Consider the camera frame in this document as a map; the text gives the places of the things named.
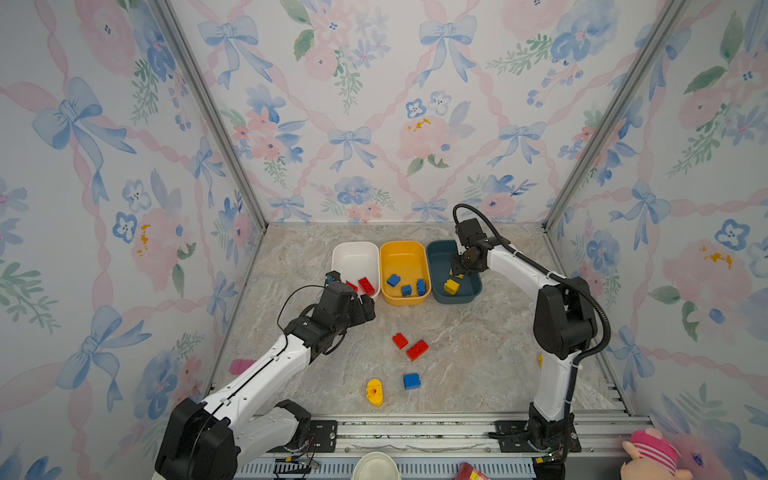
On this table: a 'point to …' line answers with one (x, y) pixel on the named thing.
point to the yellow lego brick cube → (451, 286)
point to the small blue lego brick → (406, 290)
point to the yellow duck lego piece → (374, 392)
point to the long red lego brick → (366, 286)
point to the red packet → (468, 472)
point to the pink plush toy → (653, 457)
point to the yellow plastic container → (405, 273)
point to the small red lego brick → (400, 340)
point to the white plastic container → (359, 266)
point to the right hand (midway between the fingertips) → (460, 263)
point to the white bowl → (377, 466)
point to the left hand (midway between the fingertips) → (363, 302)
